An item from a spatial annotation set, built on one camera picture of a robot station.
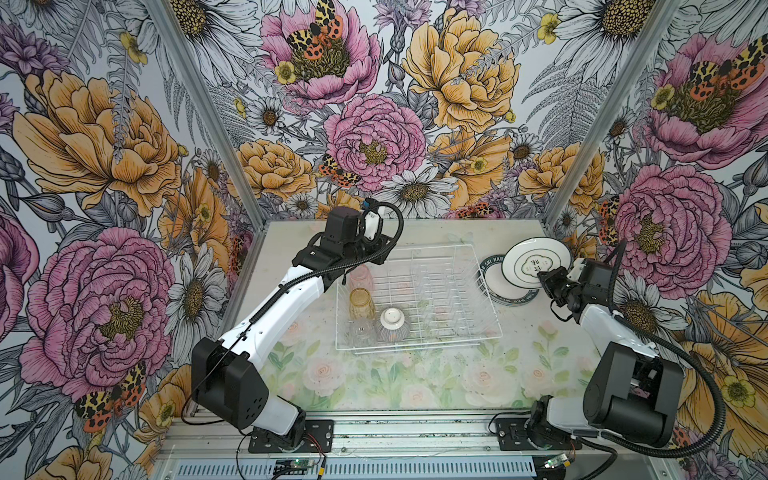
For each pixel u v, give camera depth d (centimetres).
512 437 74
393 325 87
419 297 96
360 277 94
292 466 71
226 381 41
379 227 63
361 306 87
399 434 76
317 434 74
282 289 50
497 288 101
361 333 81
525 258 96
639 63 79
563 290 76
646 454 41
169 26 73
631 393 43
